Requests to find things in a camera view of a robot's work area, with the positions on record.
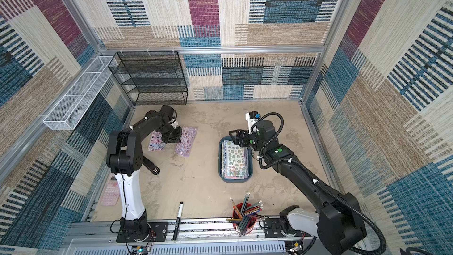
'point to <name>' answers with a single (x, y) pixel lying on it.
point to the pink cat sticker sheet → (156, 143)
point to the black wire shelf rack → (151, 78)
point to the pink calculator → (111, 194)
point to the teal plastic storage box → (250, 163)
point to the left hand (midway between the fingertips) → (181, 140)
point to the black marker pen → (178, 221)
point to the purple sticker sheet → (184, 147)
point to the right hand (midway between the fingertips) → (237, 135)
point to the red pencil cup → (244, 218)
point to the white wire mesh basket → (70, 109)
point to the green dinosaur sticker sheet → (235, 160)
